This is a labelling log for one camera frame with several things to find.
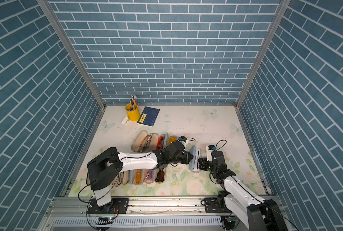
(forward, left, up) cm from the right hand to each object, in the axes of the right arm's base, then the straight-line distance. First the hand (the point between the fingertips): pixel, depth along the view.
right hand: (199, 160), depth 88 cm
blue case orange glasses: (-14, +35, +4) cm, 38 cm away
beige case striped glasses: (+10, +37, 0) cm, 38 cm away
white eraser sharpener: (+27, +56, +1) cm, 62 cm away
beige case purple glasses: (-12, +29, -1) cm, 31 cm away
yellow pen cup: (+29, +49, +5) cm, 57 cm away
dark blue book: (+33, +40, 0) cm, 52 cm away
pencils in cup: (+36, +49, +13) cm, 62 cm away
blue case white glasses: (-4, +4, +3) cm, 6 cm away
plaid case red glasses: (+11, +29, -1) cm, 31 cm away
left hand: (-3, +2, +6) cm, 7 cm away
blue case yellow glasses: (+12, +21, +1) cm, 25 cm away
